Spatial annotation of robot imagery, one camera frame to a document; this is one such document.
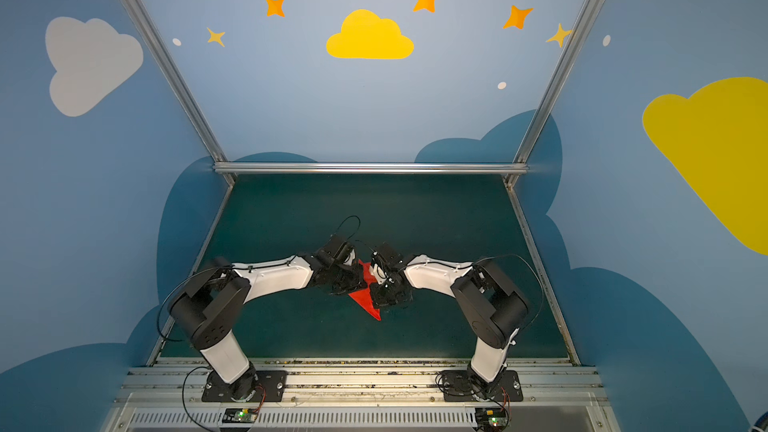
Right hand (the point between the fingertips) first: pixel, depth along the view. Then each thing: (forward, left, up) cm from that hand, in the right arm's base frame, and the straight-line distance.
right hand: (375, 303), depth 88 cm
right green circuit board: (-26, -31, -2) cm, 40 cm away
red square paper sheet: (+2, +3, 0) cm, 4 cm away
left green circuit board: (-29, +31, -1) cm, 42 cm away
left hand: (+4, +1, +3) cm, 5 cm away
